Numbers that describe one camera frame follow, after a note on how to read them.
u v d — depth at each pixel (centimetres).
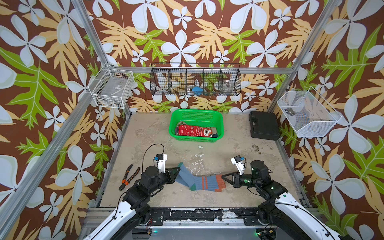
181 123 110
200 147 101
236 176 70
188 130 104
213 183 79
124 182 84
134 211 53
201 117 115
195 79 100
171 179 66
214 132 105
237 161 71
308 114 82
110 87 86
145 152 99
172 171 68
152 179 57
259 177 61
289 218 53
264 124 107
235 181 68
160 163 70
